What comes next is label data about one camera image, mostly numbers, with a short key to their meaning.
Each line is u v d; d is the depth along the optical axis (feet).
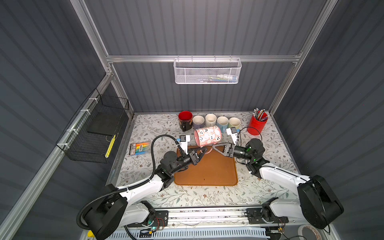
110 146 2.27
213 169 3.04
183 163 2.16
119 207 1.35
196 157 2.21
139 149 3.22
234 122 3.49
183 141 2.23
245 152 2.23
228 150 2.19
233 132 2.29
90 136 2.35
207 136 2.23
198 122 3.64
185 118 3.46
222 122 3.46
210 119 3.58
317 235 2.23
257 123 3.18
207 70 4.04
